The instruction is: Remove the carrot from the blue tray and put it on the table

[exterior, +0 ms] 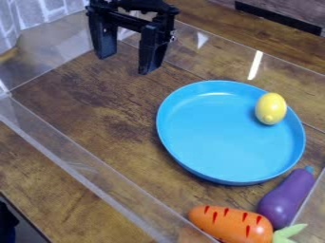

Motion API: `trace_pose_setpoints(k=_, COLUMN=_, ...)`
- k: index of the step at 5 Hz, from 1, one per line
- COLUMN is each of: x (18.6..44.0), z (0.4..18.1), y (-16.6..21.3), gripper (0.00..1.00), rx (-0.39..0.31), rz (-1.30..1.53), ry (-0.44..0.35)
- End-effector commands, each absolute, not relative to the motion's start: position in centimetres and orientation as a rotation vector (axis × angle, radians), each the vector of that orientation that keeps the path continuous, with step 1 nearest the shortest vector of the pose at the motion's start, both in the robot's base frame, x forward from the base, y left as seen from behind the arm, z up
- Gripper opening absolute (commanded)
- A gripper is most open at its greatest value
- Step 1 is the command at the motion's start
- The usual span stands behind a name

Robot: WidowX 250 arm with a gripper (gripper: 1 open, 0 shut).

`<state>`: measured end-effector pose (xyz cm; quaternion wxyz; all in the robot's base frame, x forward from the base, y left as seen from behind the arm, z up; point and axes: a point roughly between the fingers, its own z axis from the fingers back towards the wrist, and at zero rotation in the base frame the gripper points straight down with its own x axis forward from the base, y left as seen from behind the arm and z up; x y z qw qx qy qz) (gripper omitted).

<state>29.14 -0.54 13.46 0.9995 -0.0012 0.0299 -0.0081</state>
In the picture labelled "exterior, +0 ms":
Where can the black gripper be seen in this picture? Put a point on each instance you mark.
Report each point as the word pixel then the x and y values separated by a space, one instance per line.
pixel 147 16

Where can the purple toy eggplant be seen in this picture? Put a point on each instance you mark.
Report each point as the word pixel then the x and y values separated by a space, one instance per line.
pixel 282 202

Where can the orange toy carrot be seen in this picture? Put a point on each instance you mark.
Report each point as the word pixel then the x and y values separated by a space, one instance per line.
pixel 236 226

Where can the white patterned curtain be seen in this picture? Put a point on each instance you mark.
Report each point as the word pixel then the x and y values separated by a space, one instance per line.
pixel 22 14

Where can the blue round plate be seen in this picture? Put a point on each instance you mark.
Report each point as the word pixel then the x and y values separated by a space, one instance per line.
pixel 212 134

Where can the yellow toy lemon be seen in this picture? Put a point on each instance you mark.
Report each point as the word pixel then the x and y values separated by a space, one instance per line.
pixel 271 108

